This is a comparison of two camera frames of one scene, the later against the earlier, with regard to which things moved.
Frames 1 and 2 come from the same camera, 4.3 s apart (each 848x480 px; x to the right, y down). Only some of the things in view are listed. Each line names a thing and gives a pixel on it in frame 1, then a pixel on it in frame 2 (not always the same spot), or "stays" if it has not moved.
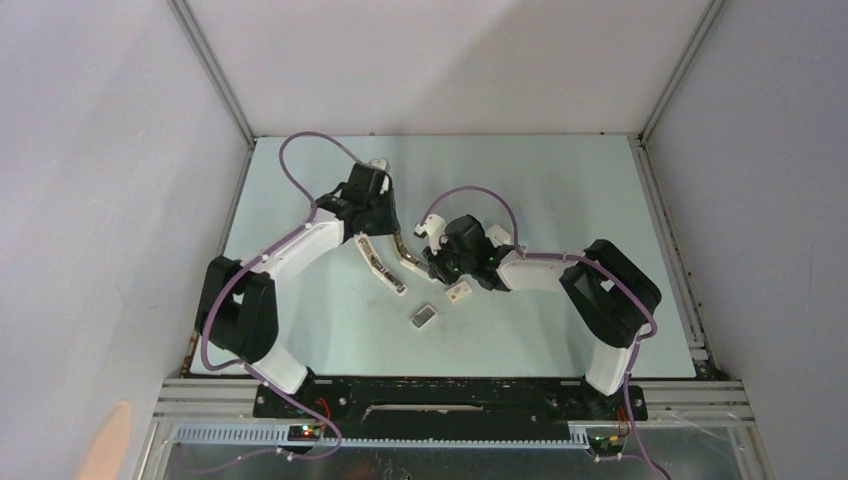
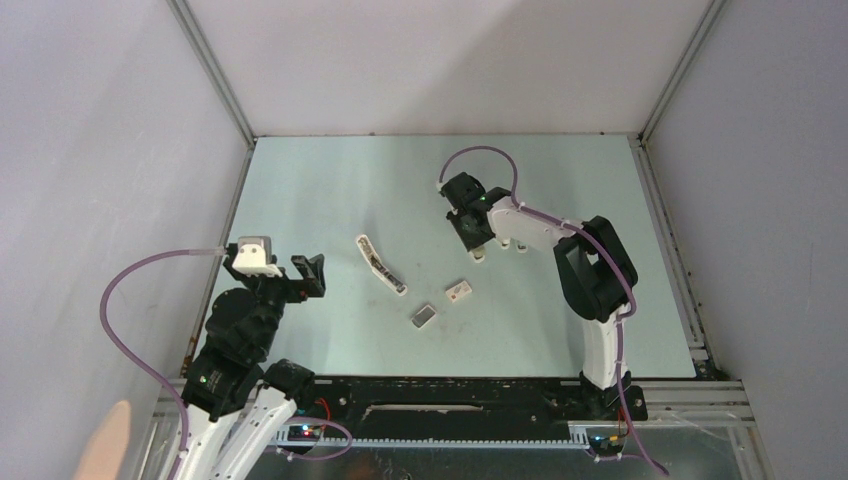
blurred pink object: [106, 457] stays
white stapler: [376, 265] stays
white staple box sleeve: [456, 293] stays
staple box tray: [426, 315] stays
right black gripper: [437, 262] to [471, 241]
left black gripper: [392, 225] to [299, 288]
